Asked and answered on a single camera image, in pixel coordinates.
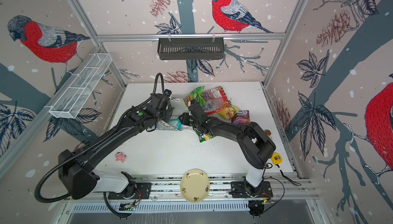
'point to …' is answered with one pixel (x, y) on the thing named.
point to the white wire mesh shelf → (71, 99)
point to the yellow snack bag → (227, 112)
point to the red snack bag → (215, 99)
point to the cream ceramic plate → (194, 185)
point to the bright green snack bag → (197, 94)
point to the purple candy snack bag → (242, 117)
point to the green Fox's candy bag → (203, 137)
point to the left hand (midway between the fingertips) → (166, 108)
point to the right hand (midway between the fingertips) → (179, 119)
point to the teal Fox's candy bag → (175, 123)
